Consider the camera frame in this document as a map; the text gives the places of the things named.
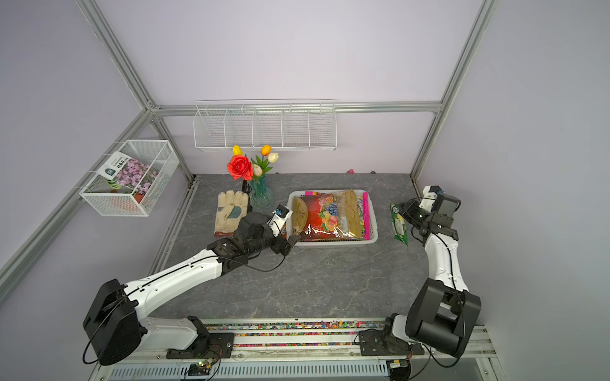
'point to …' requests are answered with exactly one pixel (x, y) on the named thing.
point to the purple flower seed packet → (129, 173)
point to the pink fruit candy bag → (366, 212)
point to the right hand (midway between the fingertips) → (399, 202)
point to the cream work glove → (232, 207)
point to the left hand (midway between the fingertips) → (289, 229)
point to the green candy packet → (399, 224)
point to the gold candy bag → (326, 217)
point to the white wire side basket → (107, 198)
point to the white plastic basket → (374, 234)
